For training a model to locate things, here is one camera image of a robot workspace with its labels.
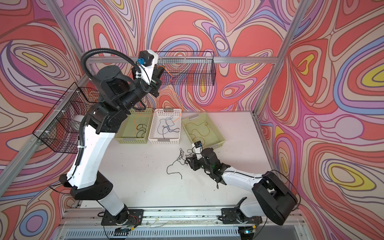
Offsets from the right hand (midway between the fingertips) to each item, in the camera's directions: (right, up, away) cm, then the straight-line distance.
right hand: (191, 160), depth 85 cm
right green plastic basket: (+8, +18, +24) cm, 31 cm away
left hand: (-9, +41, -34) cm, 54 cm away
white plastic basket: (-20, +18, +29) cm, 40 cm away
